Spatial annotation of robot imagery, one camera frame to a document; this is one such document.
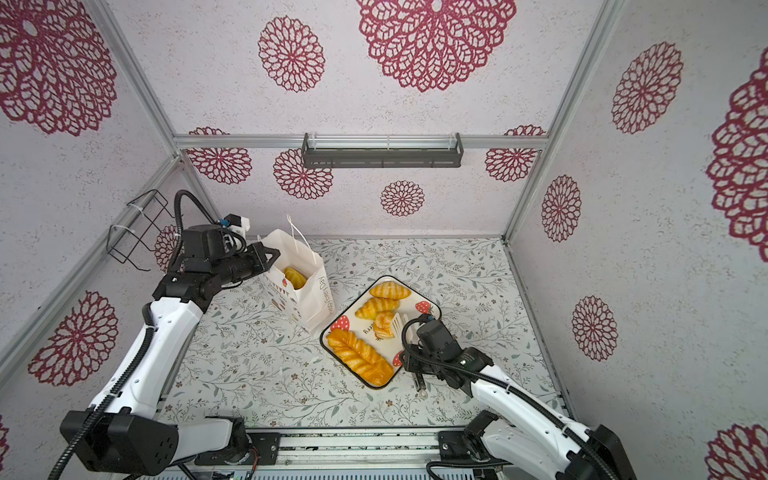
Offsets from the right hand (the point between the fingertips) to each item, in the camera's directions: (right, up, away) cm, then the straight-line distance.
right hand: (401, 353), depth 80 cm
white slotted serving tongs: (-1, +7, +5) cm, 8 cm away
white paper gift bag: (-25, +12, +3) cm, 27 cm away
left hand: (-31, +26, -4) cm, 41 cm away
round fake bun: (-5, +5, +8) cm, 11 cm away
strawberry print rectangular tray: (+6, +10, +21) cm, 24 cm away
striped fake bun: (-32, +20, +15) cm, 41 cm away
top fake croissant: (-3, +15, +20) cm, 26 cm away
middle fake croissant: (-9, +10, +15) cm, 20 cm away
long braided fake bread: (-12, -3, +6) cm, 13 cm away
